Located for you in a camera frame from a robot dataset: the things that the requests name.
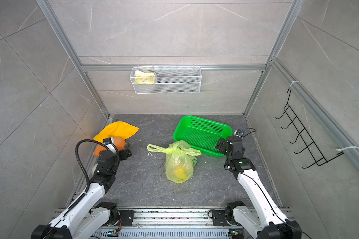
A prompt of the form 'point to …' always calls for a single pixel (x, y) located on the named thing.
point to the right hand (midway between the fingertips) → (228, 142)
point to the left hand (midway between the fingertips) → (121, 143)
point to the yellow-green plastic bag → (180, 160)
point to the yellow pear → (180, 174)
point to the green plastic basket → (201, 134)
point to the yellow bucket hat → (117, 129)
